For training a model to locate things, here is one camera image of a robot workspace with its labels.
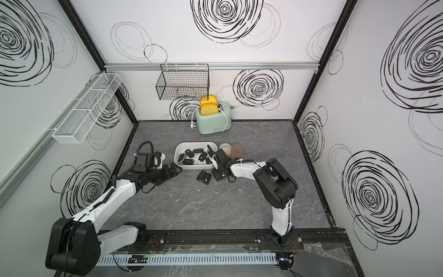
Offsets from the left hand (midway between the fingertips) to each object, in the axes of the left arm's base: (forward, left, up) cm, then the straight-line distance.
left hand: (176, 172), depth 84 cm
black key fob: (+15, -11, -8) cm, 20 cm away
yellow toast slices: (+36, -14, +12) cm, 41 cm away
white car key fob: (+14, -7, -8) cm, 18 cm away
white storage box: (+20, +3, -5) cm, 20 cm away
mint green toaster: (+34, -14, 0) cm, 37 cm away
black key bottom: (+12, -3, -9) cm, 15 cm away
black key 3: (+12, -15, -7) cm, 20 cm away
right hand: (+6, -20, -9) cm, 23 cm away
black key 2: (+14, +2, -8) cm, 16 cm away
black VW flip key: (+1, -14, -8) cm, 17 cm away
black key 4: (+4, -11, -9) cm, 15 cm away
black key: (+18, -3, -8) cm, 20 cm away
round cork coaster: (+21, -31, -9) cm, 38 cm away
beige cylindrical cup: (+15, -25, +1) cm, 29 cm away
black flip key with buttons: (+19, -8, -7) cm, 22 cm away
